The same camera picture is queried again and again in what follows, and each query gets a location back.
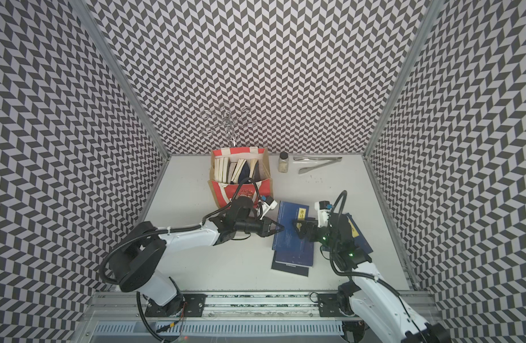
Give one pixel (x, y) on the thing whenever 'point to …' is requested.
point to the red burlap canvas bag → (224, 193)
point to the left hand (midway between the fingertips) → (282, 231)
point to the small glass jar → (283, 163)
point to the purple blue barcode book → (295, 257)
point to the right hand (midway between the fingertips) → (301, 226)
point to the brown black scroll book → (231, 171)
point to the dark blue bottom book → (302, 271)
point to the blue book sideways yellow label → (238, 171)
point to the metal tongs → (331, 160)
